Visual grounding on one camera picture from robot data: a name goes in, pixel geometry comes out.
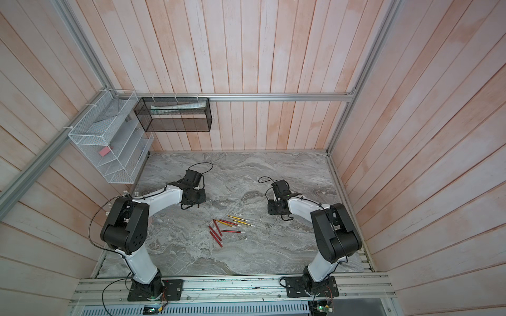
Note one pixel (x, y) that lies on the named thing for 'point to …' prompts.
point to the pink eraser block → (105, 151)
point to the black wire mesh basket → (174, 114)
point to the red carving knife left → (215, 234)
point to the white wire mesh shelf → (110, 131)
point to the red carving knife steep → (218, 228)
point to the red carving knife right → (232, 231)
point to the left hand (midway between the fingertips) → (201, 200)
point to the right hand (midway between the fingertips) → (273, 207)
